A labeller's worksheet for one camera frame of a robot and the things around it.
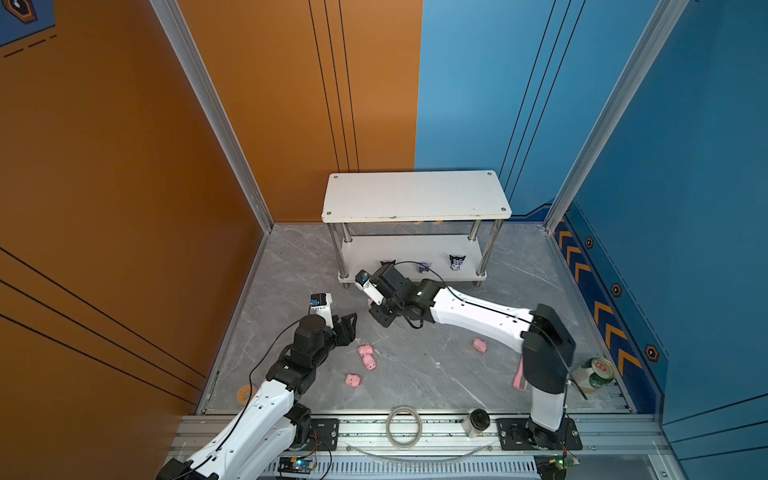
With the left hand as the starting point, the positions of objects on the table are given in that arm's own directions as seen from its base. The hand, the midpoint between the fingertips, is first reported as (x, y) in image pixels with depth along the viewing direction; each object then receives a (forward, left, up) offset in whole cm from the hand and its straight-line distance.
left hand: (348, 313), depth 83 cm
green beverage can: (-15, -64, +1) cm, 66 cm away
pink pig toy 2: (-10, -6, -10) cm, 15 cm away
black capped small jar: (-25, -33, -6) cm, 42 cm away
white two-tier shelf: (+46, -30, -11) cm, 56 cm away
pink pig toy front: (-15, -2, -9) cm, 18 cm away
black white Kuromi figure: (+18, -32, +1) cm, 37 cm away
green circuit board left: (-34, +10, -12) cm, 37 cm away
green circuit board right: (-33, -53, -10) cm, 63 cm away
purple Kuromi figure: (+19, -23, -3) cm, 30 cm away
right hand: (+2, -7, +1) cm, 7 cm away
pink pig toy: (-7, -5, -8) cm, 12 cm away
